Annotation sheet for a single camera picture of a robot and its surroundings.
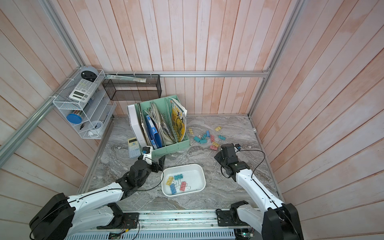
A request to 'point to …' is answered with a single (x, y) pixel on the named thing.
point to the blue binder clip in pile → (208, 133)
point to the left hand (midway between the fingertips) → (158, 156)
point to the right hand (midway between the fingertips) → (217, 153)
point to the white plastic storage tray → (194, 174)
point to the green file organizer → (163, 104)
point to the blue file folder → (154, 136)
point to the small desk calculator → (134, 148)
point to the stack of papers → (164, 129)
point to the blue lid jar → (74, 118)
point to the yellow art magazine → (179, 117)
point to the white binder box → (136, 125)
